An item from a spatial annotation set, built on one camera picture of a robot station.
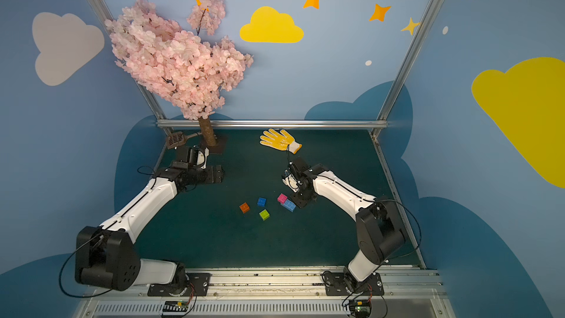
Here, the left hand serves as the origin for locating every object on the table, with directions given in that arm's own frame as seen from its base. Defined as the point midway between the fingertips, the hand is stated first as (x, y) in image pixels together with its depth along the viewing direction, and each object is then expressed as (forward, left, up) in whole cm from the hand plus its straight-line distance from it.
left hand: (214, 170), depth 87 cm
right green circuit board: (-43, -56, -17) cm, 73 cm away
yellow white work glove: (+31, -27, -15) cm, 44 cm away
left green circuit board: (-44, +8, -18) cm, 48 cm away
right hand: (-7, -37, -7) cm, 38 cm away
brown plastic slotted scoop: (+29, +29, -12) cm, 43 cm away
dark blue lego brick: (-7, -19, -13) cm, 24 cm away
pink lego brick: (-5, -28, -12) cm, 31 cm away
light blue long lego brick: (-8, -31, -13) cm, 34 cm away
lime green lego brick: (-12, -21, -14) cm, 28 cm away
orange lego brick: (-9, -12, -14) cm, 20 cm away
